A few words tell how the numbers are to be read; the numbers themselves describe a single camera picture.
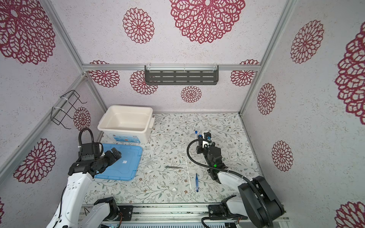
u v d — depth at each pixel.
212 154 0.65
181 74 0.93
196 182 0.83
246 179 0.47
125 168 0.91
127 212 0.74
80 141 0.59
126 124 1.12
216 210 0.75
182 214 0.75
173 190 0.81
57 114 0.73
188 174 0.88
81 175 0.50
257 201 0.42
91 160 0.58
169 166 0.90
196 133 0.90
